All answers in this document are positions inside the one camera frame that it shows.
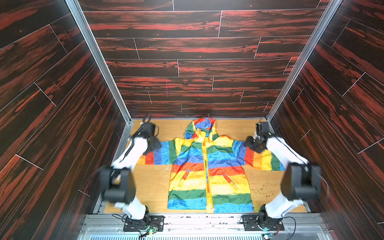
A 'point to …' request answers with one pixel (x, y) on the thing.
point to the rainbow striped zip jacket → (208, 169)
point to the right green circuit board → (267, 236)
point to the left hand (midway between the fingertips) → (156, 146)
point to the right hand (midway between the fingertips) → (251, 144)
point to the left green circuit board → (153, 230)
